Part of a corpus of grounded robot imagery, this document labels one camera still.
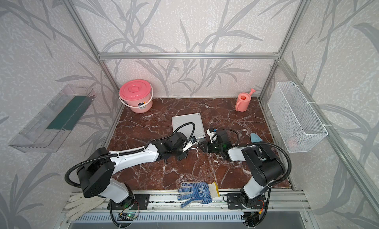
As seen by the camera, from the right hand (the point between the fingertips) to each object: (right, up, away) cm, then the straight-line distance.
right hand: (200, 145), depth 91 cm
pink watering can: (+32, +29, +15) cm, 45 cm away
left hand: (-8, -1, -5) cm, 9 cm away
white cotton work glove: (-61, -25, -19) cm, 69 cm away
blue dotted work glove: (0, -22, -14) cm, 26 cm away
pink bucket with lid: (-43, +32, +8) cm, 54 cm away
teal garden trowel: (+37, +3, +5) cm, 37 cm away
